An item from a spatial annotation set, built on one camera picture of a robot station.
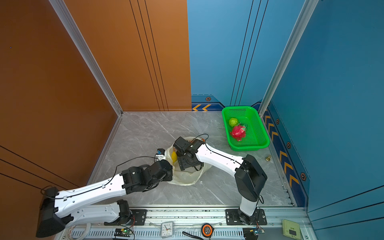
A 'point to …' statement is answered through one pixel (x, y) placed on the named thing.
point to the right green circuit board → (251, 233)
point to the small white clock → (166, 229)
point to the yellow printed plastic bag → (194, 138)
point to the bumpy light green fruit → (233, 122)
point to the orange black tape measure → (207, 230)
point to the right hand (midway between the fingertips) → (187, 164)
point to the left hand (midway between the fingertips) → (174, 168)
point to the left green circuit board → (122, 232)
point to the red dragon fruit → (239, 132)
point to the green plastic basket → (256, 137)
